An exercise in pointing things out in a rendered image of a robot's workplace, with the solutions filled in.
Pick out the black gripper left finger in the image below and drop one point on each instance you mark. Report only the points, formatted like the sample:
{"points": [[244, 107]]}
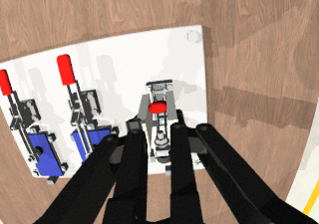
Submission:
{"points": [[123, 158]]}

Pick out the white rectangular block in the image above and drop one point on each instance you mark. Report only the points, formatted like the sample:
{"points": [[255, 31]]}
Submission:
{"points": [[154, 133]]}

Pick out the blue rectangular block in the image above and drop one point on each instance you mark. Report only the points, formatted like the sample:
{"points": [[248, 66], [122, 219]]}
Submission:
{"points": [[49, 164]]}

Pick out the white fixture plate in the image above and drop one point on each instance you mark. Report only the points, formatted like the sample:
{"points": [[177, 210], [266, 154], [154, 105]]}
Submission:
{"points": [[118, 68]]}

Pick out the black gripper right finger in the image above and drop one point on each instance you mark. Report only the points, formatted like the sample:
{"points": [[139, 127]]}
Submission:
{"points": [[248, 197]]}

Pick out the blue metal block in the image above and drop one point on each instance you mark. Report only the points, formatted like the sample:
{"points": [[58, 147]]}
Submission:
{"points": [[96, 136]]}

